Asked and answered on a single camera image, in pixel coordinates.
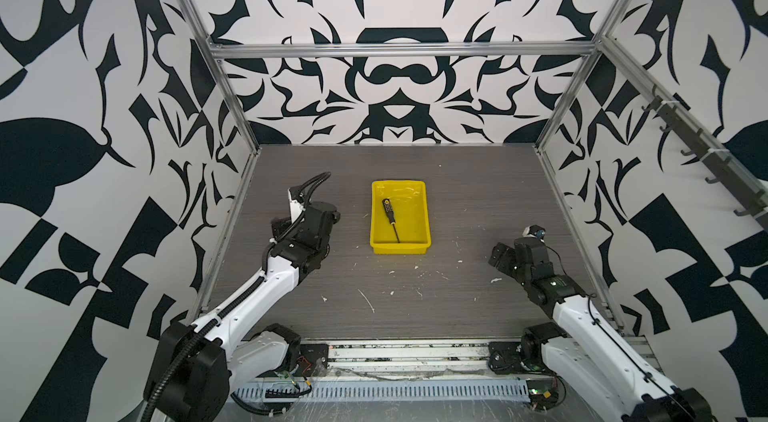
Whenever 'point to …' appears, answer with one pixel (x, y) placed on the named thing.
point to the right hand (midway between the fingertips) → (507, 252)
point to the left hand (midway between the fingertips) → (296, 211)
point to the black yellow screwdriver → (390, 212)
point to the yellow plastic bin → (410, 212)
